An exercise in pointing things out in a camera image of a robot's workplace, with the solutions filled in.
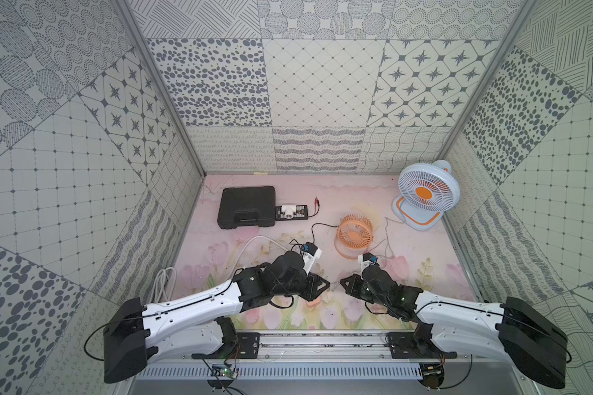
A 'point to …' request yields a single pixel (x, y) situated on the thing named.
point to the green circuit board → (227, 371)
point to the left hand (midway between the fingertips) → (329, 277)
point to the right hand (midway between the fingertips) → (341, 283)
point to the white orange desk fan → (427, 191)
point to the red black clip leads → (319, 206)
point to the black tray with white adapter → (289, 212)
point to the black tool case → (244, 206)
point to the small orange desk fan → (354, 236)
